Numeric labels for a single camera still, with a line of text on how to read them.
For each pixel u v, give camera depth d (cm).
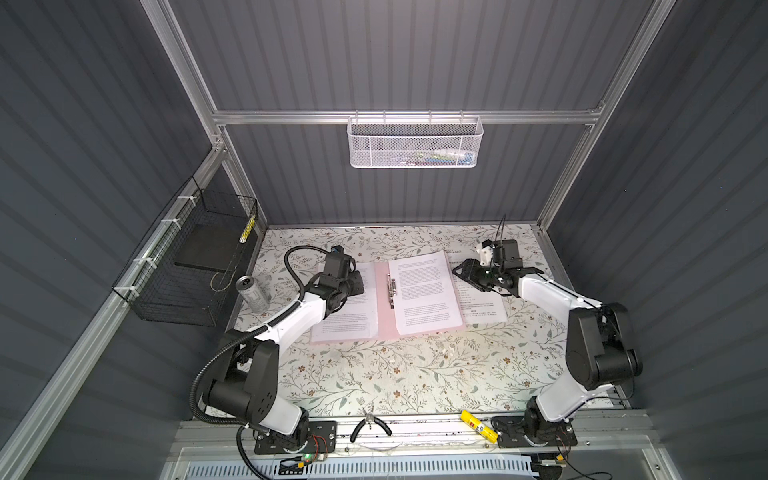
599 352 47
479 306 97
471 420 75
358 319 94
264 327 48
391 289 101
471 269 83
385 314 95
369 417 77
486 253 86
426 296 99
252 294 87
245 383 44
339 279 69
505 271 72
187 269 73
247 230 82
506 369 85
